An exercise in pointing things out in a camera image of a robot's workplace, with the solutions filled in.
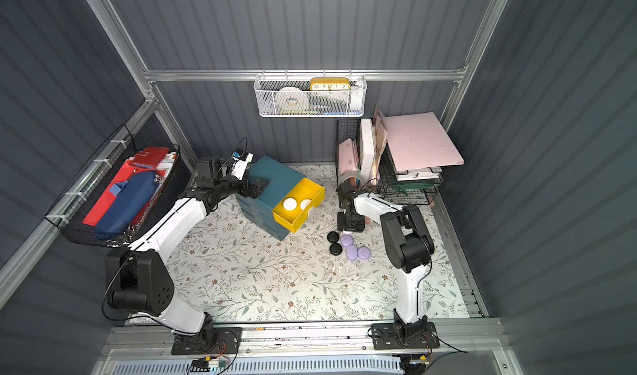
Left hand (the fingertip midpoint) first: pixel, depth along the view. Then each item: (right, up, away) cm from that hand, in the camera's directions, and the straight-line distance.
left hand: (259, 176), depth 86 cm
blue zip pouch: (-34, -7, -15) cm, 37 cm away
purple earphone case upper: (+31, -24, +8) cm, 40 cm away
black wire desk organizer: (+57, -4, +13) cm, 59 cm away
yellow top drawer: (+16, -5, +5) cm, 18 cm away
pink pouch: (+33, +9, +19) cm, 39 cm away
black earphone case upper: (+26, -23, +11) cm, 37 cm away
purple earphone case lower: (+33, -28, +6) cm, 44 cm away
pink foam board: (+60, +15, +10) cm, 63 cm away
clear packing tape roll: (+35, +2, +16) cm, 38 cm away
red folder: (-35, +5, -7) cm, 36 cm away
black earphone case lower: (+27, -28, +8) cm, 39 cm away
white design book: (+39, +10, +5) cm, 40 cm away
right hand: (+34, -22, +11) cm, 42 cm away
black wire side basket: (-41, -10, -25) cm, 49 cm away
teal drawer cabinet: (+8, -1, +2) cm, 8 cm away
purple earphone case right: (+38, -28, +5) cm, 47 cm away
